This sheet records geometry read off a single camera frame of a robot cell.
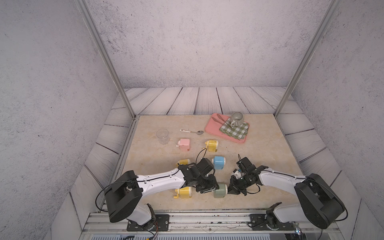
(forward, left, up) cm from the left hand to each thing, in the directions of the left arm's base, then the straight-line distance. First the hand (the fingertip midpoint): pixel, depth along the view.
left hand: (219, 192), depth 75 cm
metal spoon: (+45, +8, -8) cm, 46 cm away
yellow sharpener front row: (0, +18, -2) cm, 18 cm away
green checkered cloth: (+44, -21, -8) cm, 49 cm away
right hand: (+2, -4, -6) cm, 7 cm away
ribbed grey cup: (+53, -20, -4) cm, 57 cm away
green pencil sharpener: (+1, -2, 0) cm, 2 cm away
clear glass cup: (+41, +34, -5) cm, 53 cm away
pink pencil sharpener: (+31, +19, -2) cm, 36 cm away
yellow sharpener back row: (+28, +1, 0) cm, 28 cm away
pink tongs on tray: (+55, -10, -7) cm, 56 cm away
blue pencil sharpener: (+17, -2, -1) cm, 17 cm away
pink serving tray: (+51, -9, -7) cm, 52 cm away
